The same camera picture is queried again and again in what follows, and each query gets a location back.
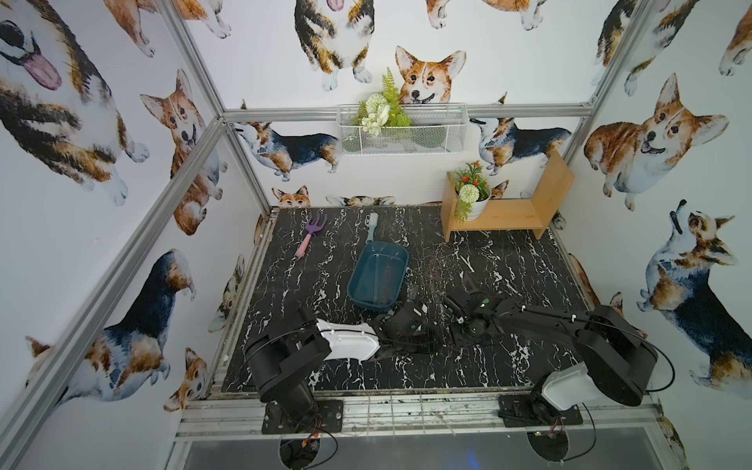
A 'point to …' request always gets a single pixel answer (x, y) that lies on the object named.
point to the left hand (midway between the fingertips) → (440, 338)
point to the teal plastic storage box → (377, 275)
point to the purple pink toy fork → (311, 227)
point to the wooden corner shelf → (548, 190)
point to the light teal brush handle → (373, 221)
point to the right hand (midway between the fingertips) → (463, 332)
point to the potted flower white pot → (472, 191)
